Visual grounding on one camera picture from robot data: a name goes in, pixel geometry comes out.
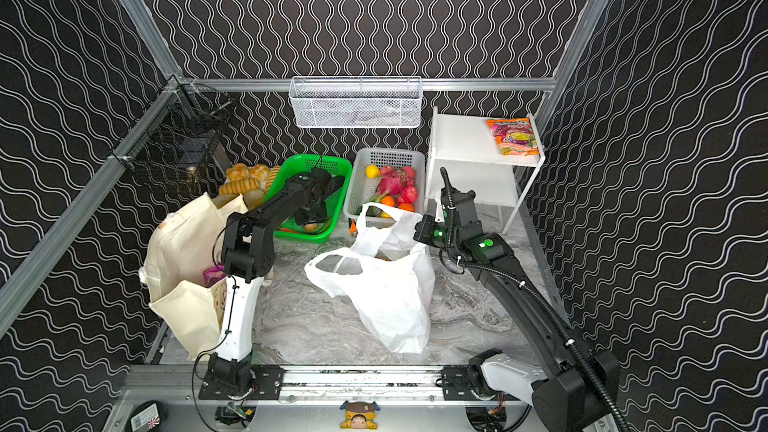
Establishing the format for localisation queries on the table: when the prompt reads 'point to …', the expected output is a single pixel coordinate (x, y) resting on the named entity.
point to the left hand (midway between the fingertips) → (324, 221)
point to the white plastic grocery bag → (388, 272)
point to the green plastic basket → (296, 164)
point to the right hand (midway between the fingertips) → (416, 225)
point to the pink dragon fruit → (392, 182)
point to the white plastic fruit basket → (360, 186)
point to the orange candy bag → (515, 136)
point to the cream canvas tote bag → (184, 241)
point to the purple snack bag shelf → (214, 274)
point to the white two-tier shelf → (465, 147)
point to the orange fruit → (388, 200)
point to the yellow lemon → (372, 171)
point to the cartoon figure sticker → (359, 415)
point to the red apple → (409, 194)
